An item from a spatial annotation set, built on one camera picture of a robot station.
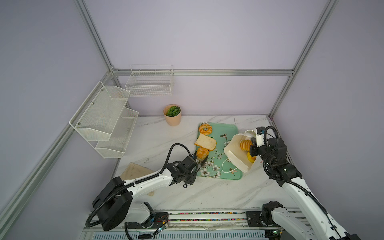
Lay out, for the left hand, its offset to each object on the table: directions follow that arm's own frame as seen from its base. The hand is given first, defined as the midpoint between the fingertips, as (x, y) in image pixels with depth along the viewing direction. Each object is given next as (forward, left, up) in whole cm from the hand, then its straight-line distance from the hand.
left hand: (190, 176), depth 83 cm
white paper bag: (+14, -26, +3) cm, 30 cm away
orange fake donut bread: (+39, -10, -3) cm, 40 cm away
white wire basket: (+53, +29, +29) cm, 66 cm away
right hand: (+13, -32, +21) cm, 41 cm away
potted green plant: (+45, +14, +7) cm, 48 cm away
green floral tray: (+10, -17, -4) cm, 20 cm away
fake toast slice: (+27, -10, -3) cm, 29 cm away
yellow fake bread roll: (+15, -7, 0) cm, 16 cm away
